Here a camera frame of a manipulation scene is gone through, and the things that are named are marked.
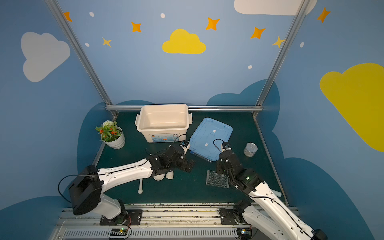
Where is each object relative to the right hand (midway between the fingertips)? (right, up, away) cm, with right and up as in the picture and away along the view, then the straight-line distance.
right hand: (222, 157), depth 77 cm
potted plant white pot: (-64, +11, +12) cm, 66 cm away
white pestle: (-45, -20, +5) cm, 49 cm away
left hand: (-18, -1, +6) cm, 19 cm away
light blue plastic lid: (-5, +6, +29) cm, 30 cm away
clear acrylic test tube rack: (-3, -15, +9) cm, 18 cm away
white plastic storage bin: (-38, +19, +38) cm, 57 cm away
